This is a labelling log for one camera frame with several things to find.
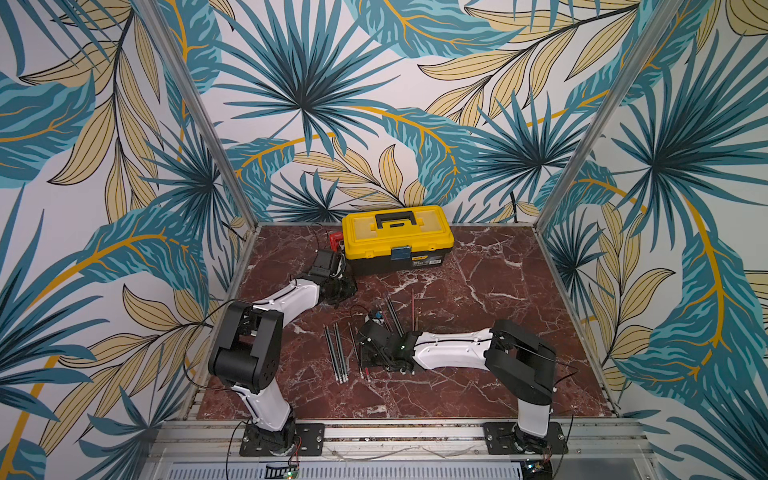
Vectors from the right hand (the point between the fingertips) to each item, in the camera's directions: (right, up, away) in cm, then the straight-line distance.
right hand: (358, 353), depth 86 cm
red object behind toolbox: (-12, +34, +27) cm, 45 cm away
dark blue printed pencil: (-6, +4, +4) cm, 9 cm away
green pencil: (-7, -1, 0) cm, 7 cm away
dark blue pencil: (-7, -1, 0) cm, 7 cm away
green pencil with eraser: (-4, -1, 0) cm, 4 cm away
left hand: (-1, +18, +7) cm, 19 cm away
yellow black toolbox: (+11, +33, +10) cm, 37 cm away
